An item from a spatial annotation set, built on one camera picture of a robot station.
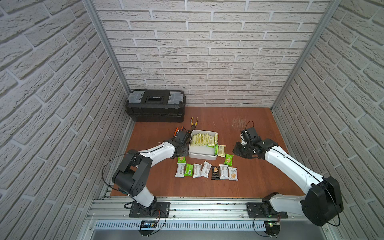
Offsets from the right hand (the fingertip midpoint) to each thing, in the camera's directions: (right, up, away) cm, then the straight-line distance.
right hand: (235, 151), depth 84 cm
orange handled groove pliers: (-37, +10, +20) cm, 44 cm away
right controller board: (+15, -35, -13) cm, 40 cm away
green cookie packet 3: (-3, -7, +7) cm, 10 cm away
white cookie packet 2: (-22, -11, +2) cm, 25 cm away
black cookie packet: (-11, -14, +2) cm, 18 cm away
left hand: (-31, -1, +10) cm, 32 cm away
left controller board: (-47, -34, -11) cm, 59 cm away
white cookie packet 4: (-6, -12, +2) cm, 14 cm away
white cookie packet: (-32, -12, +2) cm, 34 cm away
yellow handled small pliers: (-26, +14, +23) cm, 37 cm away
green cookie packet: (-10, -1, +8) cm, 13 cm away
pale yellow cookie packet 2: (-6, -2, +11) cm, 13 cm away
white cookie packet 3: (-17, -12, +3) cm, 21 cm away
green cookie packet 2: (-32, -7, +6) cm, 33 cm away
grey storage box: (-19, -3, +11) cm, 22 cm away
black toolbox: (-50, +28, +14) cm, 59 cm away
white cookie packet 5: (-1, -14, +2) cm, 14 cm away
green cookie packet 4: (-27, -12, +2) cm, 30 cm away
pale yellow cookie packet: (-19, +5, +14) cm, 24 cm away
